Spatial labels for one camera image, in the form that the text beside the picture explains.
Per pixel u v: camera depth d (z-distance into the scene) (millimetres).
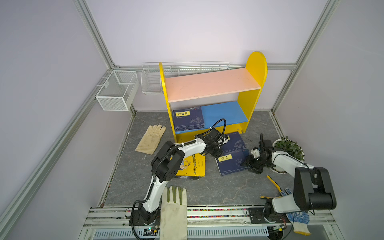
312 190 439
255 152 866
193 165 866
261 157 773
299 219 727
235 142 990
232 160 919
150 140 1046
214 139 782
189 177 840
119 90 1040
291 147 771
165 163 535
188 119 918
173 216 737
